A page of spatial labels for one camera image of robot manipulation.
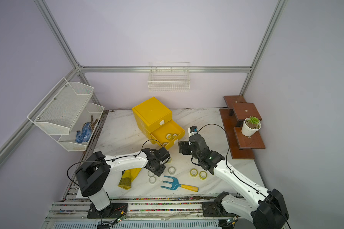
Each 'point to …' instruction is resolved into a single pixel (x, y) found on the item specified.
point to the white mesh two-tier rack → (67, 115)
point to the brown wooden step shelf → (232, 118)
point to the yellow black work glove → (128, 177)
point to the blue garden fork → (177, 185)
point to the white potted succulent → (251, 126)
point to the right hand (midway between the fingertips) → (185, 144)
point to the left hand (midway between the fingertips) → (157, 170)
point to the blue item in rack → (83, 136)
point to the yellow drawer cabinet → (155, 119)
